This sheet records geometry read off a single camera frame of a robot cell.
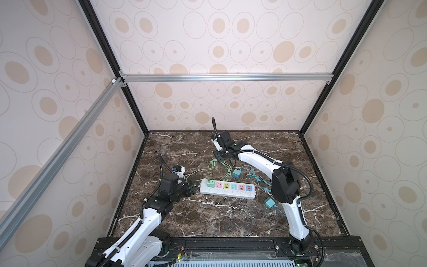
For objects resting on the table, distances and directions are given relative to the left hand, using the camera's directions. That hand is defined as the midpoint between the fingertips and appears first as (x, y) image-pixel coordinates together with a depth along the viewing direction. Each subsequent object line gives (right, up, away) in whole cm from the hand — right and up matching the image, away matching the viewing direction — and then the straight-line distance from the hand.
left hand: (199, 182), depth 81 cm
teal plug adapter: (+20, +2, +16) cm, 26 cm away
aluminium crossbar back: (+41, +83, +76) cm, 120 cm away
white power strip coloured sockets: (+15, -5, +8) cm, 18 cm away
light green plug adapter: (+6, -2, +6) cm, 9 cm away
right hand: (+14, +15, +15) cm, 26 cm away
